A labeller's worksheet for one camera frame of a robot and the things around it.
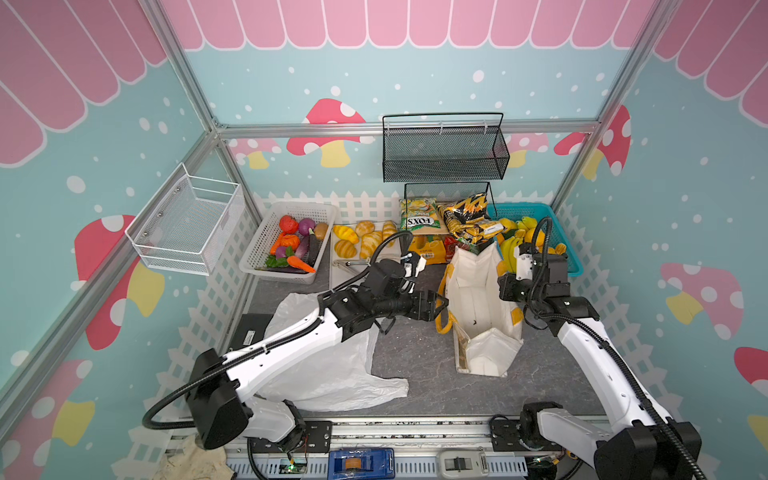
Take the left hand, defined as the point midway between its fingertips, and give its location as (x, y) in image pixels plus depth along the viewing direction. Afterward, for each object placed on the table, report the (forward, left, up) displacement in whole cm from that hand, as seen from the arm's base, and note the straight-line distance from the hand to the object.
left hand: (434, 306), depth 72 cm
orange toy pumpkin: (+36, +48, -18) cm, 63 cm away
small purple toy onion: (+30, +50, -17) cm, 61 cm away
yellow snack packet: (+31, -3, -16) cm, 35 cm away
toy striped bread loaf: (+38, +19, -20) cm, 48 cm away
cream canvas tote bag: (+6, -20, -24) cm, 31 cm away
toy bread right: (+45, +12, -20) cm, 51 cm away
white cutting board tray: (+37, +12, -23) cm, 45 cm away
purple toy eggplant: (+34, +44, -19) cm, 59 cm away
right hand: (+11, -19, -3) cm, 22 cm away
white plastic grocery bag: (-11, +25, -23) cm, 35 cm away
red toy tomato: (+43, +51, -17) cm, 69 cm away
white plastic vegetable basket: (+33, +58, -17) cm, 68 cm away
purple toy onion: (+44, +44, -17) cm, 65 cm away
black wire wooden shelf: (+55, -8, -9) cm, 56 cm away
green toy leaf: (+28, +53, -20) cm, 64 cm away
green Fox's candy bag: (+37, +2, -3) cm, 37 cm away
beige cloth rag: (-31, +57, -23) cm, 69 cm away
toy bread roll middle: (+46, +22, -20) cm, 54 cm away
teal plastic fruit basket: (+52, -46, -16) cm, 71 cm away
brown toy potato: (+42, +39, -18) cm, 60 cm away
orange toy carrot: (+23, +41, -14) cm, 49 cm away
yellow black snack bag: (+35, -13, -4) cm, 38 cm away
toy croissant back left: (+43, +29, -21) cm, 56 cm away
